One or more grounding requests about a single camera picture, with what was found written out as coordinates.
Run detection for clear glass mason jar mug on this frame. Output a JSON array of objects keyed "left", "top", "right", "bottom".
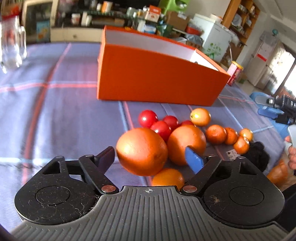
[{"left": 1, "top": 16, "right": 27, "bottom": 73}]

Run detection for large orange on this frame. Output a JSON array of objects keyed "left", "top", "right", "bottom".
[
  {"left": 116, "top": 128, "right": 168, "bottom": 176},
  {"left": 167, "top": 125, "right": 207, "bottom": 166}
]

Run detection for small mandarin lower right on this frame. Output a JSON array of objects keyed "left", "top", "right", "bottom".
[{"left": 233, "top": 136, "right": 249, "bottom": 155}]

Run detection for yellow-orange small citrus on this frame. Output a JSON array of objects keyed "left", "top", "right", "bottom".
[{"left": 190, "top": 108, "right": 211, "bottom": 126}]

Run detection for brown cardboard box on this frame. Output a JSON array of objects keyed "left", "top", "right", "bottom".
[{"left": 165, "top": 11, "right": 190, "bottom": 31}]

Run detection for small mandarin far right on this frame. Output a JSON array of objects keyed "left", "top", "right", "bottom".
[{"left": 239, "top": 128, "right": 253, "bottom": 142}]

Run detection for red tomato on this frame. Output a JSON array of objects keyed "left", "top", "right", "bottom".
[
  {"left": 138, "top": 109, "right": 158, "bottom": 128},
  {"left": 163, "top": 115, "right": 180, "bottom": 131},
  {"left": 151, "top": 120, "right": 171, "bottom": 143},
  {"left": 180, "top": 120, "right": 194, "bottom": 126}
]

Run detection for person's hand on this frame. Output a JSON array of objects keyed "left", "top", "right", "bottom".
[{"left": 288, "top": 145, "right": 296, "bottom": 170}]

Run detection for white low tv cabinet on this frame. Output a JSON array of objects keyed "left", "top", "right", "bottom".
[{"left": 50, "top": 27, "right": 103, "bottom": 43}]

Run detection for wooden bookshelf right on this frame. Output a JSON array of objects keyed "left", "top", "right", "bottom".
[{"left": 221, "top": 1, "right": 260, "bottom": 67}]

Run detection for red tomato left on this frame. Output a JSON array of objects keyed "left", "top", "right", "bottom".
[{"left": 138, "top": 109, "right": 158, "bottom": 128}]

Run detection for red tomato front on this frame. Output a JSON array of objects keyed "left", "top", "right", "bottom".
[{"left": 151, "top": 120, "right": 171, "bottom": 143}]

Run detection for red tomato right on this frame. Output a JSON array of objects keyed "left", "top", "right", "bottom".
[{"left": 180, "top": 120, "right": 194, "bottom": 126}]

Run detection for small mandarin left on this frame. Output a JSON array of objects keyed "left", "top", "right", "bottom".
[{"left": 205, "top": 125, "right": 227, "bottom": 145}]

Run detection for red tomato middle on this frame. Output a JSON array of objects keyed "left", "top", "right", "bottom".
[{"left": 163, "top": 115, "right": 180, "bottom": 131}]

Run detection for green plastic stacking bins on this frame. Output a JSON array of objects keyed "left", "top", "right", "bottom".
[{"left": 158, "top": 0, "right": 190, "bottom": 15}]

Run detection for orange cardboard box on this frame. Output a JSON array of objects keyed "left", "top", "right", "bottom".
[{"left": 97, "top": 26, "right": 229, "bottom": 106}]

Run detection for white mini fridge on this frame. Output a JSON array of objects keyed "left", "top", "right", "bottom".
[{"left": 193, "top": 14, "right": 234, "bottom": 62}]

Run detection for white glass-door small cabinet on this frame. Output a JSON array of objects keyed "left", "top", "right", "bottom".
[{"left": 21, "top": 0, "right": 53, "bottom": 44}]

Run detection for red yellow-lid can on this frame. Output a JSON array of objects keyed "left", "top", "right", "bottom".
[{"left": 227, "top": 61, "right": 243, "bottom": 86}]

